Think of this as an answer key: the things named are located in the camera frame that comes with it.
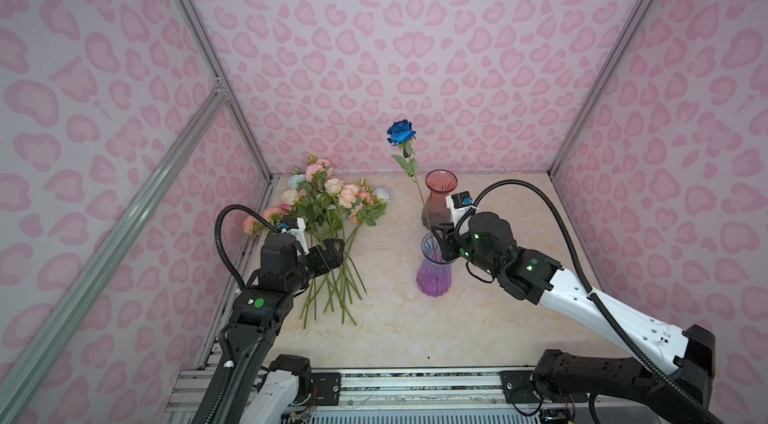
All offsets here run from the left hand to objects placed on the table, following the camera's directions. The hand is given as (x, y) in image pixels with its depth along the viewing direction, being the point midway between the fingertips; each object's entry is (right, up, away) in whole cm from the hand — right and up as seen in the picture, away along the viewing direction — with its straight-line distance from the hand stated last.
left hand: (331, 242), depth 73 cm
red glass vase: (+30, +16, +22) cm, 40 cm away
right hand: (+25, +4, -2) cm, 25 cm away
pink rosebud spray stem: (+5, +7, +33) cm, 34 cm away
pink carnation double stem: (-12, +21, +34) cm, 42 cm away
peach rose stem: (-1, +11, +30) cm, 32 cm away
